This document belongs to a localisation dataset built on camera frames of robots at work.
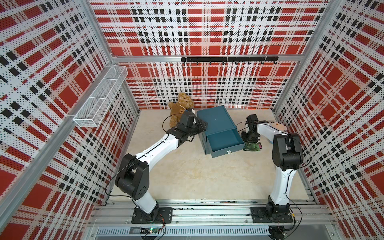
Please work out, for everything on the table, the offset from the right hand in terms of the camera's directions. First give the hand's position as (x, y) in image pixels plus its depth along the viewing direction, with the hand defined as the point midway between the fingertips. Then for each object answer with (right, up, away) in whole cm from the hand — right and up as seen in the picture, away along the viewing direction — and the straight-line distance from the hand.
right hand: (247, 139), depth 101 cm
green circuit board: (-55, -40, -32) cm, 75 cm away
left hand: (-28, +10, -15) cm, 33 cm away
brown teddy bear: (-44, +27, +10) cm, 53 cm away
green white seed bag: (+8, -4, -1) cm, 9 cm away
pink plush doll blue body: (+22, +9, +1) cm, 24 cm away
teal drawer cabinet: (-22, +13, -14) cm, 29 cm away
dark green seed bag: (+2, -5, -2) cm, 6 cm away
